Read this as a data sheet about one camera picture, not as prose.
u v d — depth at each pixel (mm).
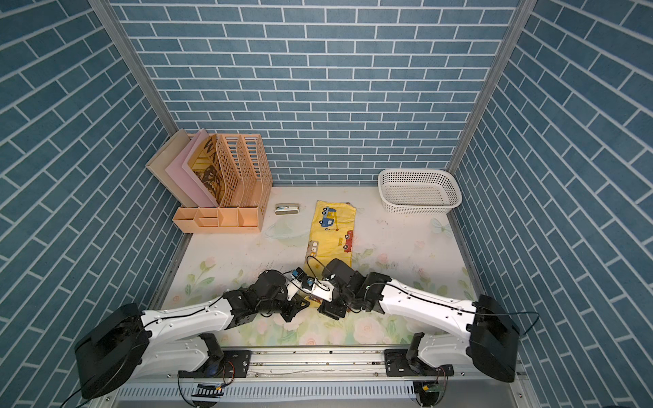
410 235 1048
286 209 1094
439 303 468
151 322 453
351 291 579
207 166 990
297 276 735
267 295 655
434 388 707
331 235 1038
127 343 409
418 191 1192
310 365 751
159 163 882
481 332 405
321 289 646
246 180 1187
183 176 891
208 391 722
